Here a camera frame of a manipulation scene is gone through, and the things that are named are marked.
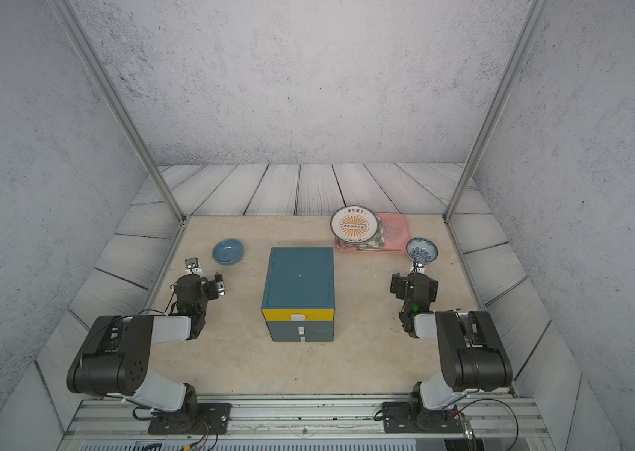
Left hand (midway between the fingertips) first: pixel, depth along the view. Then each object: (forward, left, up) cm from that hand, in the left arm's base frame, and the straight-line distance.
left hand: (207, 275), depth 94 cm
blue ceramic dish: (+14, -3, -5) cm, 15 cm away
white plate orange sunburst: (+26, -52, -4) cm, 58 cm away
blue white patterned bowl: (+14, -75, -5) cm, 77 cm away
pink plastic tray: (+17, -66, -7) cm, 69 cm away
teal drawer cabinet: (-17, -32, +14) cm, 39 cm away
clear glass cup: (+22, -67, -2) cm, 70 cm away
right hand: (-2, -69, +1) cm, 69 cm away
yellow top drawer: (-20, -32, +12) cm, 40 cm away
